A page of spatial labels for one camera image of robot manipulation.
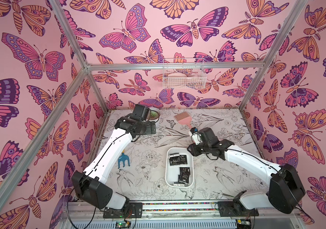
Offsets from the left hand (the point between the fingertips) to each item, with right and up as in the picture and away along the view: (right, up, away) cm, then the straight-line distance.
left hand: (148, 127), depth 79 cm
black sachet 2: (+21, -27, +4) cm, 34 cm away
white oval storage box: (+14, -28, +7) cm, 32 cm away
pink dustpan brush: (+24, +5, +34) cm, 42 cm away
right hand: (+23, -13, +4) cm, 27 cm away
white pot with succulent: (+2, +9, +23) cm, 25 cm away
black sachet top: (+21, -21, +11) cm, 31 cm away
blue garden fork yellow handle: (-18, -21, +15) cm, 31 cm away
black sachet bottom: (+20, -29, 0) cm, 36 cm away
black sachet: (+15, -21, +11) cm, 28 cm away
